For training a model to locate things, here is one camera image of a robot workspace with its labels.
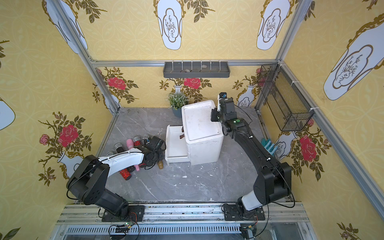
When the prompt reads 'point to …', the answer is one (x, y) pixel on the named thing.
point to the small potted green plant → (176, 100)
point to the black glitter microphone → (146, 137)
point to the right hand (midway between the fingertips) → (210, 113)
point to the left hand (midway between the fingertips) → (160, 156)
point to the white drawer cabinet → (204, 138)
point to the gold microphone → (160, 164)
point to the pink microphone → (130, 143)
